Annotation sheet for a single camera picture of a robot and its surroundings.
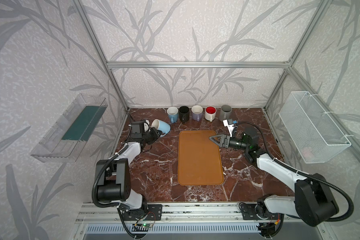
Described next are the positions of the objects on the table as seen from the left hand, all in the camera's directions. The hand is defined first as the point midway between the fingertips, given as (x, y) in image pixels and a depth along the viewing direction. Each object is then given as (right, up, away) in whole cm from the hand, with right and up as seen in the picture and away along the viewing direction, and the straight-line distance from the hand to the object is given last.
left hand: (163, 126), depth 91 cm
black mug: (+12, +9, +15) cm, 21 cm away
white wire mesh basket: (+71, -4, -28) cm, 76 cm away
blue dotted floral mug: (+4, +10, +17) cm, 20 cm away
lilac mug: (+22, +10, +17) cm, 29 cm away
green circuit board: (-4, -46, -21) cm, 51 cm away
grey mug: (+41, +9, +14) cm, 45 cm away
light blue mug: (-1, 0, +4) cm, 5 cm away
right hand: (+27, -4, -15) cm, 31 cm away
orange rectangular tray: (+23, -22, +3) cm, 32 cm away
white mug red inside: (+31, +9, +19) cm, 38 cm away
